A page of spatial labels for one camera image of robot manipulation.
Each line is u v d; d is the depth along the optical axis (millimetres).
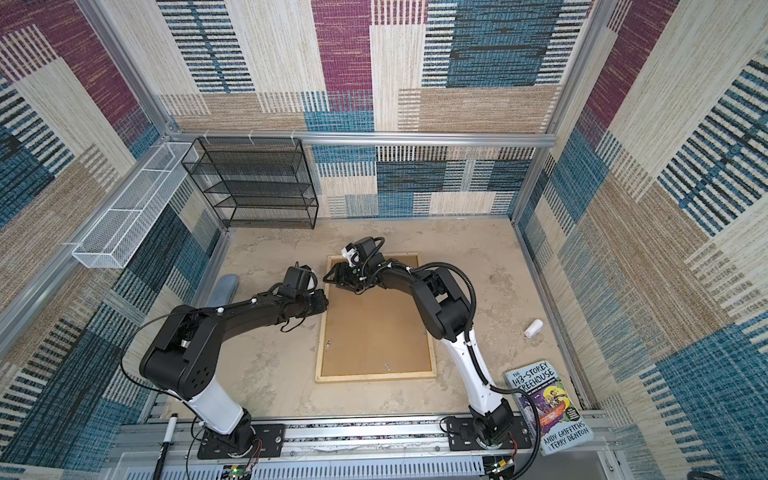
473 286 550
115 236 715
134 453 729
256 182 1085
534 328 892
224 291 989
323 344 871
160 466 700
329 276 943
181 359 470
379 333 885
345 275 896
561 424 734
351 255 957
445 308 608
